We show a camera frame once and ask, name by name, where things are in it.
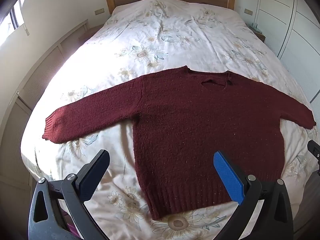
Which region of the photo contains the dark red knit sweater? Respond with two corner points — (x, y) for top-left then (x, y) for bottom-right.
(42, 65), (317, 221)

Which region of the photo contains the white wardrobe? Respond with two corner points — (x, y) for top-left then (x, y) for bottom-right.
(252, 0), (320, 105)

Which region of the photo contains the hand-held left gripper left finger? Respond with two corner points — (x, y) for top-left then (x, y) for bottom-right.
(27, 149), (111, 240)

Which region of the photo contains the beige radiator cover cabinet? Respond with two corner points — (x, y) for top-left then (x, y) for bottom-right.
(0, 19), (88, 240)

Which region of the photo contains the wooden nightstand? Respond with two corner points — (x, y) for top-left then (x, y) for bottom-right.
(250, 27), (266, 43)

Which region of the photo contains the window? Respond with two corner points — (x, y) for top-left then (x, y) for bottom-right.
(0, 0), (30, 45)

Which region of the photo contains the white floral bed blanket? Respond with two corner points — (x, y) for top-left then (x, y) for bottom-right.
(21, 0), (320, 240)

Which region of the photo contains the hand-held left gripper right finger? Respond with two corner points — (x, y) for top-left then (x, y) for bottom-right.
(213, 151), (294, 240)

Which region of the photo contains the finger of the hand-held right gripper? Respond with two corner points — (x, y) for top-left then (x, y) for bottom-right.
(307, 139), (320, 177)

